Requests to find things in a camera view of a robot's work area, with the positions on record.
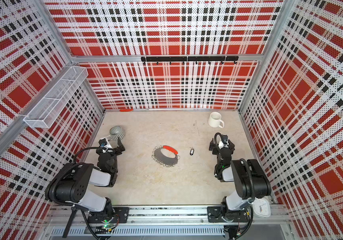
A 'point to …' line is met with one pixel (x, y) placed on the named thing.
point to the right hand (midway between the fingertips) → (221, 140)
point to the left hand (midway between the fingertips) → (112, 142)
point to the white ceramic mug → (214, 120)
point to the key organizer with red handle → (166, 161)
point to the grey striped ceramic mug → (115, 132)
